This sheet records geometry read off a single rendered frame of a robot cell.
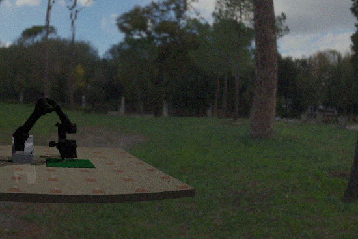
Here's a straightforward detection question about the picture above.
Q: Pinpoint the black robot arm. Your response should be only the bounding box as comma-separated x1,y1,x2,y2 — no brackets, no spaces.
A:
12,98,77,151

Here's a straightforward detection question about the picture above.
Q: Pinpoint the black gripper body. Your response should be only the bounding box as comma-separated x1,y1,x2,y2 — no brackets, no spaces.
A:
49,134,77,148

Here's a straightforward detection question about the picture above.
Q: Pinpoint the green circuit board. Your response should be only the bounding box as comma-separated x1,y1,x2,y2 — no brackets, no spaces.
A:
46,158,95,168

